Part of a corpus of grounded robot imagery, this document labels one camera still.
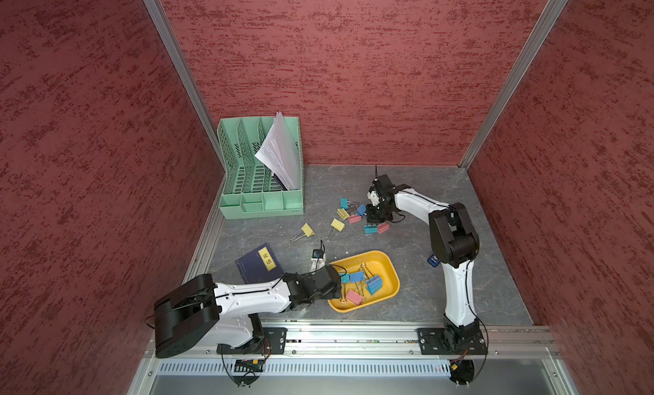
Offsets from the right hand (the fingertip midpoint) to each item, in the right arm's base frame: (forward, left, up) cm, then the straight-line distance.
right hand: (371, 221), depth 101 cm
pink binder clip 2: (-4, -4, +1) cm, 6 cm away
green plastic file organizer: (+10, +41, +24) cm, 48 cm away
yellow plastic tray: (-18, +1, +2) cm, 19 cm away
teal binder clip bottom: (-28, +3, +1) cm, 29 cm away
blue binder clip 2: (-26, +2, +3) cm, 26 cm away
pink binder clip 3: (-30, +9, +2) cm, 31 cm away
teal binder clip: (+9, +11, +2) cm, 14 cm away
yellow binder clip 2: (-1, +14, 0) cm, 14 cm away
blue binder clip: (+4, +4, +2) cm, 6 cm away
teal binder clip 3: (-23, +12, +2) cm, 26 cm away
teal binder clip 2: (-4, +1, +1) cm, 4 cm away
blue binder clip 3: (-23, +8, +2) cm, 24 cm away
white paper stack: (+18, +35, +23) cm, 45 cm away
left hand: (-26, +18, +1) cm, 32 cm away
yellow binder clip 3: (+3, +12, +2) cm, 12 cm away
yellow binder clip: (-5, +26, +1) cm, 26 cm away
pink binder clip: (+1, +7, +1) cm, 7 cm away
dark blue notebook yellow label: (-18, +42, +1) cm, 46 cm away
